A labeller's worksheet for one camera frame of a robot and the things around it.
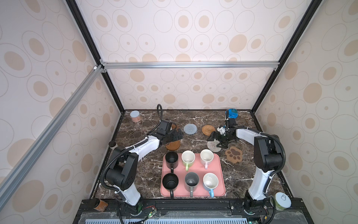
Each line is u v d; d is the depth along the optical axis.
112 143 0.88
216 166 0.88
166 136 0.71
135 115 1.09
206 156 0.88
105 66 0.91
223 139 0.86
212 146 0.97
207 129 1.06
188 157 0.89
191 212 0.73
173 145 0.97
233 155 0.93
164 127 0.72
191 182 0.81
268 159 0.52
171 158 0.88
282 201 0.71
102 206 0.70
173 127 1.09
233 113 1.05
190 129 1.08
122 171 0.46
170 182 0.81
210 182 0.80
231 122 0.81
